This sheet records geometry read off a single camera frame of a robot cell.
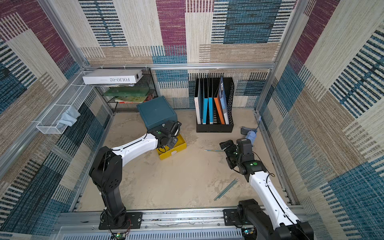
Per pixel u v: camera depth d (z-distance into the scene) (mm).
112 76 870
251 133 967
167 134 700
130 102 987
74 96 822
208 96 851
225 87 937
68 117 676
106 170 481
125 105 1191
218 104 896
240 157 609
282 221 404
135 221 732
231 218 731
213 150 992
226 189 828
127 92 957
